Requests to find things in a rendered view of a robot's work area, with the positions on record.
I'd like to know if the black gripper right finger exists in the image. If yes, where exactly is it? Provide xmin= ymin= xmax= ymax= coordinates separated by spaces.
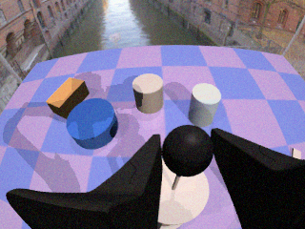
xmin=210 ymin=129 xmax=305 ymax=229

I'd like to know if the orange cube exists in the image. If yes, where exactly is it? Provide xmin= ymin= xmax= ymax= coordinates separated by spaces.
xmin=46 ymin=77 xmax=91 ymax=118

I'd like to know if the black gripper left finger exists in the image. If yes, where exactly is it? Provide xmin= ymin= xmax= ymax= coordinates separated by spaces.
xmin=5 ymin=135 xmax=163 ymax=229

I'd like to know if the pale peach flat bar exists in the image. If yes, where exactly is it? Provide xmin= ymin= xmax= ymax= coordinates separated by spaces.
xmin=291 ymin=149 xmax=301 ymax=160

